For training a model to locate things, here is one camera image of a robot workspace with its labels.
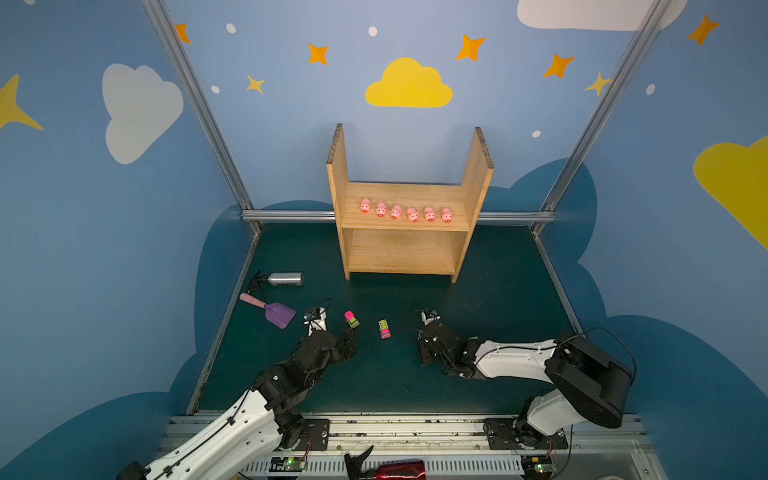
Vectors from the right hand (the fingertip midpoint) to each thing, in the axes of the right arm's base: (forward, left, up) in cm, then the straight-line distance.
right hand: (424, 338), depth 90 cm
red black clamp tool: (-33, +5, +3) cm, 34 cm away
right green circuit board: (-31, -27, -2) cm, 41 cm away
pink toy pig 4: (+24, +5, +29) cm, 38 cm away
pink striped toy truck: (+1, +12, +1) cm, 12 cm away
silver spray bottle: (+17, +51, +3) cm, 54 cm away
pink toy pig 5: (+25, +1, +28) cm, 38 cm away
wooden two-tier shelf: (+22, +7, +26) cm, 34 cm away
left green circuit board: (-34, +34, 0) cm, 48 cm away
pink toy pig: (+27, +19, +29) cm, 44 cm away
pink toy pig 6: (+25, -5, +28) cm, 38 cm away
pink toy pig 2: (+26, +15, +28) cm, 41 cm away
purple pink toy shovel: (+6, +48, +1) cm, 49 cm away
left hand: (-5, +22, +11) cm, 25 cm away
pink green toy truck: (+5, +24, +2) cm, 24 cm away
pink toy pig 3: (+25, +10, +29) cm, 40 cm away
